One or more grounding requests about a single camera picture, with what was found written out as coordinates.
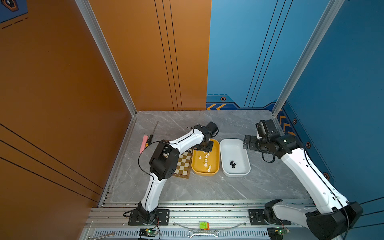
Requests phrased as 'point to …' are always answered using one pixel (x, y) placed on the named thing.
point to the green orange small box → (204, 225)
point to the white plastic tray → (234, 157)
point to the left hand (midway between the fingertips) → (207, 148)
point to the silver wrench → (191, 233)
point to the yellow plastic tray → (197, 167)
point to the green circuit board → (147, 232)
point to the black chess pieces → (233, 165)
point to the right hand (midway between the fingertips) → (250, 143)
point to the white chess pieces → (205, 164)
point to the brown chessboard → (183, 169)
